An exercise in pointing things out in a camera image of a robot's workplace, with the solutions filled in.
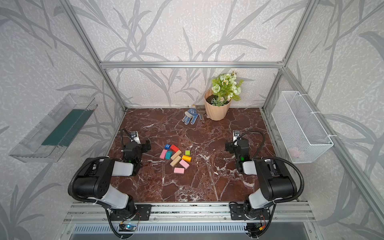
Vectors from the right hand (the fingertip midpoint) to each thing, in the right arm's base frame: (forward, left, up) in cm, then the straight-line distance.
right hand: (236, 134), depth 95 cm
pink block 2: (-17, +33, -6) cm, 37 cm away
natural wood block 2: (-15, +38, -6) cm, 42 cm away
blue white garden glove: (+25, +31, -6) cm, 40 cm away
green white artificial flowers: (+25, +6, +19) cm, 31 cm away
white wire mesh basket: (-18, -20, +28) cm, 39 cm away
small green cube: (-9, +31, -6) cm, 33 cm away
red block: (-6, +40, -6) cm, 41 cm away
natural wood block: (-9, +37, -7) cm, 39 cm away
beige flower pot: (+17, +12, +3) cm, 21 cm away
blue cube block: (-5, +45, -6) cm, 46 cm away
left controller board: (-48, +58, -7) cm, 76 cm away
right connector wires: (-49, -4, -7) cm, 50 cm away
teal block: (-11, +43, -6) cm, 45 cm away
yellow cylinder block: (-13, +31, -6) cm, 35 cm away
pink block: (-10, +47, -6) cm, 48 cm away
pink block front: (-21, +36, -7) cm, 42 cm away
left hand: (-1, +61, +2) cm, 61 cm away
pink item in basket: (-19, -24, +13) cm, 33 cm away
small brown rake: (+27, +23, -4) cm, 36 cm away
